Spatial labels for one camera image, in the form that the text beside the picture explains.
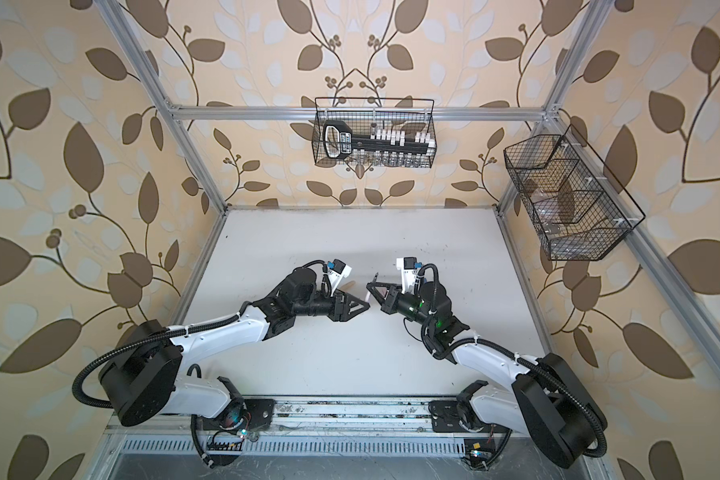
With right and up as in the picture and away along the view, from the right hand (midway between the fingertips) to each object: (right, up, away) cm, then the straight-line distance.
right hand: (368, 289), depth 77 cm
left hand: (-1, -4, 0) cm, 4 cm away
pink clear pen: (0, -3, 0) cm, 3 cm away
